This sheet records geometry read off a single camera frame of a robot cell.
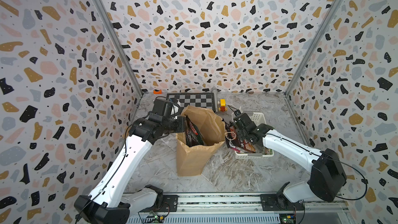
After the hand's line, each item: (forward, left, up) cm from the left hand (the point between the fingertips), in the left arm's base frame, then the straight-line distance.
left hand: (187, 123), depth 72 cm
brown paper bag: (-16, -2, -4) cm, 17 cm away
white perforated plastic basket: (+19, -43, -24) cm, 53 cm away
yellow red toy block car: (+31, -21, -24) cm, 44 cm away
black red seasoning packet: (+1, -2, -13) cm, 13 cm away
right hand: (+6, -30, -14) cm, 33 cm away
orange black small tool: (+48, +31, -26) cm, 62 cm away
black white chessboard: (+36, -8, -24) cm, 44 cm away
